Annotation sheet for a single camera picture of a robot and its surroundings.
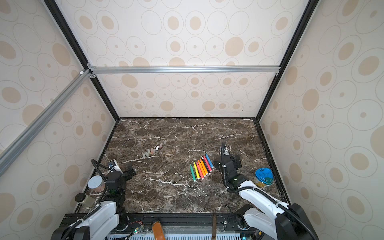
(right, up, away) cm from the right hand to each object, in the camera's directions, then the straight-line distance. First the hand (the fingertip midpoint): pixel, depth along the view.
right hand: (234, 157), depth 85 cm
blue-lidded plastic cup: (+14, -9, -6) cm, 18 cm away
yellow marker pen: (-22, -9, +6) cm, 24 cm away
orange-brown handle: (-40, -32, -16) cm, 53 cm away
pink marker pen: (-20, -9, +5) cm, 22 cm away
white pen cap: (-49, +3, +17) cm, 52 cm away
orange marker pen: (-18, -9, +6) cm, 21 cm away
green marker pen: (-24, -10, +4) cm, 26 cm away
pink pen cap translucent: (-51, +2, +15) cm, 53 cm away
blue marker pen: (-12, -6, +7) cm, 16 cm away
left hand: (-62, -4, +1) cm, 62 cm away
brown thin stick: (-13, -32, -13) cm, 37 cm away
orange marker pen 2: (-17, -7, +7) cm, 20 cm away
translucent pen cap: (-56, -1, +12) cm, 57 cm away
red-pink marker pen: (-15, -6, +9) cm, 18 cm away
